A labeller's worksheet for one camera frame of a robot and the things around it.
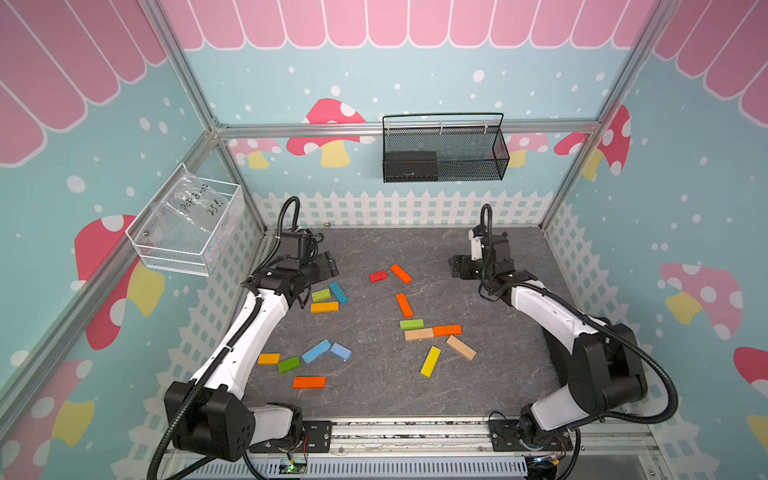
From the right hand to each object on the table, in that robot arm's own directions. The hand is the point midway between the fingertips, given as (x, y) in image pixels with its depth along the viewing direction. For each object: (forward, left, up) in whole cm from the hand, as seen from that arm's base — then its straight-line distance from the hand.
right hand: (459, 258), depth 90 cm
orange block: (+6, +18, -15) cm, 24 cm away
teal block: (-2, +39, -15) cm, 41 cm away
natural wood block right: (-22, 0, -16) cm, 27 cm away
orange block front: (-31, +44, -15) cm, 56 cm away
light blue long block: (-21, +43, -16) cm, 50 cm away
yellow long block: (-24, +9, -16) cm, 31 cm away
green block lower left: (-26, +51, -15) cm, 59 cm away
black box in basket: (+23, +14, +18) cm, 32 cm away
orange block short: (-16, +2, -16) cm, 22 cm away
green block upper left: (-3, +45, -15) cm, 47 cm away
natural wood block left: (-17, +13, -16) cm, 27 cm away
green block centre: (-13, +14, -18) cm, 26 cm away
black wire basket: (+32, -5, +18) cm, 37 cm away
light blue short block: (-22, +36, -15) cm, 45 cm away
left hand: (-8, +39, +5) cm, 40 cm away
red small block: (+6, +24, -16) cm, 30 cm away
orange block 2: (-7, +17, -15) cm, 23 cm away
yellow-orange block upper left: (-7, +43, -15) cm, 46 cm away
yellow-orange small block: (-24, +57, -15) cm, 64 cm away
